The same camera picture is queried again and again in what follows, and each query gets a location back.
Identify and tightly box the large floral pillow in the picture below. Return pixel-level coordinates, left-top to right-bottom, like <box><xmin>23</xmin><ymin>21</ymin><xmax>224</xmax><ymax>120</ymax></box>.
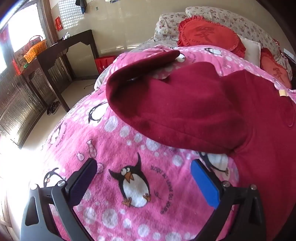
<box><xmin>185</xmin><ymin>6</ymin><xmax>292</xmax><ymax>78</ymax></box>

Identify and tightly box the large red heart cushion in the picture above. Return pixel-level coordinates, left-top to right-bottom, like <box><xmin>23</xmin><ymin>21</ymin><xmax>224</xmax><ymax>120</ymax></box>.
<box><xmin>178</xmin><ymin>16</ymin><xmax>246</xmax><ymax>58</ymax></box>

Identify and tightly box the red paper bag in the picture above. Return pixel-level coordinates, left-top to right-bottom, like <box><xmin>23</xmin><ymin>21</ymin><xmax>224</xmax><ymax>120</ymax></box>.
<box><xmin>94</xmin><ymin>56</ymin><xmax>117</xmax><ymax>75</ymax></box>

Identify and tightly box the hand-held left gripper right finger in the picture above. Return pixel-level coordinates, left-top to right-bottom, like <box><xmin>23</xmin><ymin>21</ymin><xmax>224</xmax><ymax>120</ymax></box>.
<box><xmin>190</xmin><ymin>159</ymin><xmax>266</xmax><ymax>241</ymax></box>

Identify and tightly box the white lattice window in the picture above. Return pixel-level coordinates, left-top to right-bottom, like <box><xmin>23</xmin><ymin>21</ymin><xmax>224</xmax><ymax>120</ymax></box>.
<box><xmin>59</xmin><ymin>0</ymin><xmax>85</xmax><ymax>29</ymax></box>

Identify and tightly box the red wall sign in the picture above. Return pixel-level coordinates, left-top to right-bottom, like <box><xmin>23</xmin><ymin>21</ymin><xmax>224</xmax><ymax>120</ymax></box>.
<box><xmin>54</xmin><ymin>16</ymin><xmax>63</xmax><ymax>32</ymax></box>

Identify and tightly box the small floral pillow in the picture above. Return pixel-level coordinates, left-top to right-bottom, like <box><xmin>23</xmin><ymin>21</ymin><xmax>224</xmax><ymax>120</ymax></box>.
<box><xmin>154</xmin><ymin>13</ymin><xmax>192</xmax><ymax>43</ymax></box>

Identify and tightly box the orange plastic basket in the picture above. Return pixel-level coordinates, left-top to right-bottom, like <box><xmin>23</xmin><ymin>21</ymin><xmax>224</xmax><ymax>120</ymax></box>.
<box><xmin>23</xmin><ymin>35</ymin><xmax>48</xmax><ymax>63</ymax></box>

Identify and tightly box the white pillow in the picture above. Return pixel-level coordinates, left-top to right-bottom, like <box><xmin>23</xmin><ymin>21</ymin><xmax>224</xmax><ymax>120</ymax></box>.
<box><xmin>236</xmin><ymin>35</ymin><xmax>262</xmax><ymax>66</ymax></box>

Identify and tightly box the dark red sweater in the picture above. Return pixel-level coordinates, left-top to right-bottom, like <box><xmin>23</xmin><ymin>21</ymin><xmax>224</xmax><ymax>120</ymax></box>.
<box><xmin>105</xmin><ymin>50</ymin><xmax>296</xmax><ymax>241</ymax></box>

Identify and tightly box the dark wooden slatted cabinet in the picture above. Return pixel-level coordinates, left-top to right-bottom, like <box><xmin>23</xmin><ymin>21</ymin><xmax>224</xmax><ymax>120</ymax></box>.
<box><xmin>0</xmin><ymin>58</ymin><xmax>72</xmax><ymax>149</ymax></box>

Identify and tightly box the small red heart cushion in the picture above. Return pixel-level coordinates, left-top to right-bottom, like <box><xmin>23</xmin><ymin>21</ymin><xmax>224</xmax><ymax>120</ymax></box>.
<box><xmin>260</xmin><ymin>47</ymin><xmax>292</xmax><ymax>90</ymax></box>

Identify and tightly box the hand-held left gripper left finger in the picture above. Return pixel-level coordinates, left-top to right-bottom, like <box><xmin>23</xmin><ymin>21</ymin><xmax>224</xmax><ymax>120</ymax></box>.
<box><xmin>20</xmin><ymin>158</ymin><xmax>97</xmax><ymax>241</ymax></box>

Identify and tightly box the dark wooden table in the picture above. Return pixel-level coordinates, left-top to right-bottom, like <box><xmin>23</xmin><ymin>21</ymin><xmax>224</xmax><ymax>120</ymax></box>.
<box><xmin>22</xmin><ymin>29</ymin><xmax>100</xmax><ymax>113</ymax></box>

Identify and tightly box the pink penguin print blanket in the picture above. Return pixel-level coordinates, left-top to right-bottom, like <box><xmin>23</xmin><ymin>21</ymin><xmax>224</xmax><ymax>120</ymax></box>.
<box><xmin>39</xmin><ymin>44</ymin><xmax>296</xmax><ymax>241</ymax></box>

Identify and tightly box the dark hanging cloth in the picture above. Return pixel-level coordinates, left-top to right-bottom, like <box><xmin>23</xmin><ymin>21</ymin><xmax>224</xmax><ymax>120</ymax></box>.
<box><xmin>75</xmin><ymin>0</ymin><xmax>86</xmax><ymax>13</ymax></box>

